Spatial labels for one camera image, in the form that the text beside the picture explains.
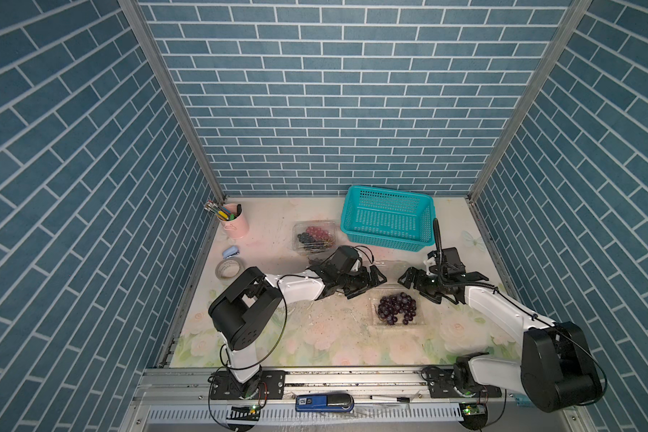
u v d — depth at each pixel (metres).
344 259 0.71
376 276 0.79
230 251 1.00
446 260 0.70
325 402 0.67
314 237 1.04
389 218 1.15
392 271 0.99
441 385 0.74
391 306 0.85
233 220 0.99
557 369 0.41
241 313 0.47
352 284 0.77
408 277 0.81
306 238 1.04
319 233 1.04
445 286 0.65
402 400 0.72
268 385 0.73
